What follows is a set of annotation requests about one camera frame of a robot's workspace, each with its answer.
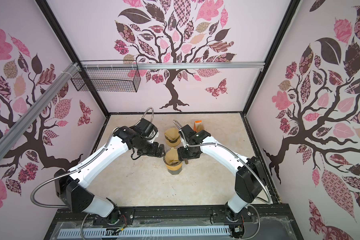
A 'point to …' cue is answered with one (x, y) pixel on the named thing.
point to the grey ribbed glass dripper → (173, 163)
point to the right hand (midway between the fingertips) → (183, 155)
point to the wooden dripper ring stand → (175, 144)
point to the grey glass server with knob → (176, 172)
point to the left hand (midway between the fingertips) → (156, 155)
